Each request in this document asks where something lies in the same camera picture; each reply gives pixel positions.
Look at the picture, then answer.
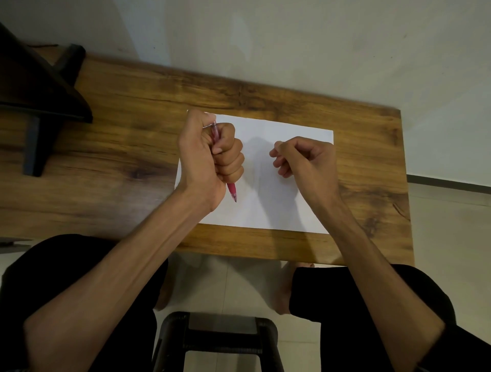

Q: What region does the person's trouser leg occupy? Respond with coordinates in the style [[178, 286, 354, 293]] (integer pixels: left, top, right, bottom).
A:
[[0, 234, 169, 372], [288, 263, 457, 372]]

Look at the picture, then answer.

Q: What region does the person's right forearm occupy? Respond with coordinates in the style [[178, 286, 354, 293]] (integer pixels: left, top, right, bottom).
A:
[[316, 195, 445, 372]]

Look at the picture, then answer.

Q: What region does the grey metal bar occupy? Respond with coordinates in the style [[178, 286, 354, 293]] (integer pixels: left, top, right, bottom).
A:
[[0, 237, 33, 253]]

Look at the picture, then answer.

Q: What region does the black flat screen television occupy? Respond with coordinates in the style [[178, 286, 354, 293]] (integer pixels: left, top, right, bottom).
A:
[[0, 22, 94, 124]]

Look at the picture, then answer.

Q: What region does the person's left hand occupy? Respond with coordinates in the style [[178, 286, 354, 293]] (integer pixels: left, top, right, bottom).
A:
[[175, 108, 246, 214]]

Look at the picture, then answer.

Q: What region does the person's left forearm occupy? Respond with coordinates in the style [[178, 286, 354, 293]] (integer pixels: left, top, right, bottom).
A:
[[23, 185, 214, 372]]

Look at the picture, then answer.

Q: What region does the person's foot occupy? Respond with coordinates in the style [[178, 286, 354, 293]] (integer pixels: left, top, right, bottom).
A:
[[154, 268, 177, 312], [273, 262, 315, 316]]

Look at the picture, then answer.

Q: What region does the person's left trouser leg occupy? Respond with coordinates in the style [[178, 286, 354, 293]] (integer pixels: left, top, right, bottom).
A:
[[0, 234, 169, 372]]

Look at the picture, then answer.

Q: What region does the pink mechanical pencil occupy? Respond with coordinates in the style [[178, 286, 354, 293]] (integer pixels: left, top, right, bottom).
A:
[[203, 120, 238, 203]]

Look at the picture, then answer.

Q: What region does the person's right foot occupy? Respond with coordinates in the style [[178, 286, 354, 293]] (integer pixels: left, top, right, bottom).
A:
[[273, 262, 315, 316]]

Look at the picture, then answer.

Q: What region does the dark skirting board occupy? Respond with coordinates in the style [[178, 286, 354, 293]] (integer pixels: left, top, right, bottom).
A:
[[406, 174, 491, 195]]

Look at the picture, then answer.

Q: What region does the black right shirt sleeve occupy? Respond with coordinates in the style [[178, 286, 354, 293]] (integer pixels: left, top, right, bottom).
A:
[[416, 323, 491, 372]]

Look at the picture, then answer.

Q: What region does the person's left foot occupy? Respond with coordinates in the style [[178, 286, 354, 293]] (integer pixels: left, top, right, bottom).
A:
[[154, 268, 177, 312]]

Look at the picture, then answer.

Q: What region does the person's right trouser leg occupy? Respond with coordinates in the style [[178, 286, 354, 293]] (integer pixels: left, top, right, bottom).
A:
[[288, 263, 457, 372]]

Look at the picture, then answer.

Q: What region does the person's right hand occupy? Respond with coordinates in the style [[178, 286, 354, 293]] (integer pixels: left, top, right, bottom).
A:
[[269, 136, 342, 215]]

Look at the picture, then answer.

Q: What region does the black stool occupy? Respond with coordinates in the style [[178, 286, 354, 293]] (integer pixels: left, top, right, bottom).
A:
[[151, 311, 285, 372]]

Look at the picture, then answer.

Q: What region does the white paper sheet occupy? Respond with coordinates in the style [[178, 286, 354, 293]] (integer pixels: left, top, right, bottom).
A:
[[174, 110, 334, 235]]

